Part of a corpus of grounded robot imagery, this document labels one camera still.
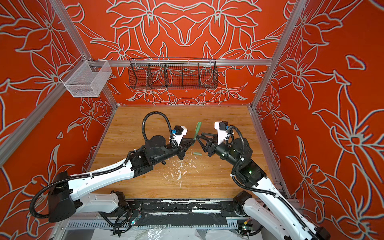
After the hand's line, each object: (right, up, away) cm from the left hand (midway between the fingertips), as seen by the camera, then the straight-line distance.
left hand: (194, 138), depth 66 cm
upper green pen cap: (+3, -13, +26) cm, 29 cm away
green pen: (+1, +4, -3) cm, 5 cm away
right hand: (+1, +1, -4) cm, 4 cm away
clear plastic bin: (-68, +35, +26) cm, 80 cm away
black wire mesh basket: (-14, +40, +34) cm, 54 cm away
